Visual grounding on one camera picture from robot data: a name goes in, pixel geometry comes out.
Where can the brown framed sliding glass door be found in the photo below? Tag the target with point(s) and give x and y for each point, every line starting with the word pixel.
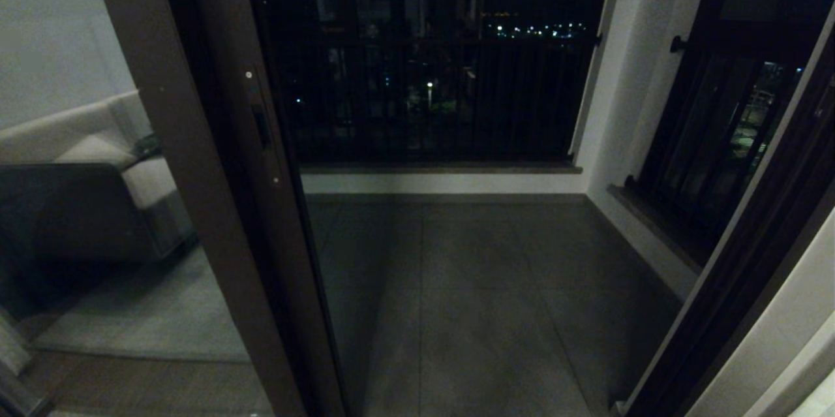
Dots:
pixel 287 221

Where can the brown stone balcony sill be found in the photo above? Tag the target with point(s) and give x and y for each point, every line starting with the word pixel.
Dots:
pixel 456 169

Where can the black balcony railing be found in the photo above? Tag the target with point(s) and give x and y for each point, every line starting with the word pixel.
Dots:
pixel 496 104

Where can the brown framed fixed glass panel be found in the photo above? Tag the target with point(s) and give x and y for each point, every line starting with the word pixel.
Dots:
pixel 215 208

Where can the brown stone side sill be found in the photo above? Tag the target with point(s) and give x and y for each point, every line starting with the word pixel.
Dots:
pixel 652 224

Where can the grey rug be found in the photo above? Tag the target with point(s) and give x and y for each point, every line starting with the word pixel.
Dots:
pixel 150 319

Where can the white sofa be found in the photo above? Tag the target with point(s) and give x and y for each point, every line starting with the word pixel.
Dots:
pixel 98 149

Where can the dark grey box furniture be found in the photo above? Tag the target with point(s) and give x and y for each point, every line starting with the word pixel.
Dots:
pixel 65 215

